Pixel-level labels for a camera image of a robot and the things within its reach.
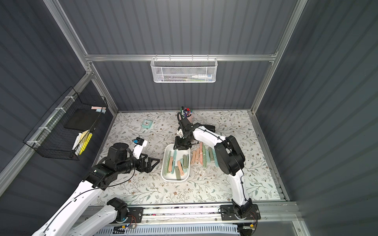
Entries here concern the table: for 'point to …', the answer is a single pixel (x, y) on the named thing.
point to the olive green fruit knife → (178, 175)
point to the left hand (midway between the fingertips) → (152, 159)
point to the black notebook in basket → (83, 119)
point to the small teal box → (146, 124)
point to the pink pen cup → (190, 117)
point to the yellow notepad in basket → (83, 145)
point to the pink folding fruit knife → (201, 152)
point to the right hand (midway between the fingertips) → (176, 148)
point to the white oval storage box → (175, 164)
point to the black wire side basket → (60, 132)
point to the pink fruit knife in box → (170, 164)
